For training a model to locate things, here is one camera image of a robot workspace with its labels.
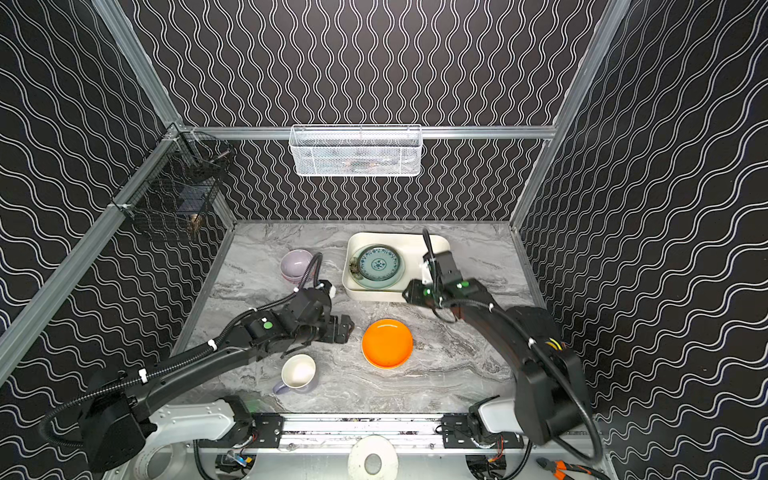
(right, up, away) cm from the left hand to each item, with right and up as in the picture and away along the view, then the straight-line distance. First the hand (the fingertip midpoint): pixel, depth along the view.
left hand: (343, 321), depth 78 cm
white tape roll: (+8, -29, -5) cm, 31 cm away
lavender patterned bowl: (-21, +14, +26) cm, 36 cm away
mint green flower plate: (+10, +7, +22) cm, 25 cm away
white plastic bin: (+21, +20, +37) cm, 47 cm away
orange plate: (+12, -9, +12) cm, 19 cm away
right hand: (+18, +6, +7) cm, 20 cm away
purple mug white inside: (-13, -14, +2) cm, 19 cm away
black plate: (+9, +15, +26) cm, 31 cm away
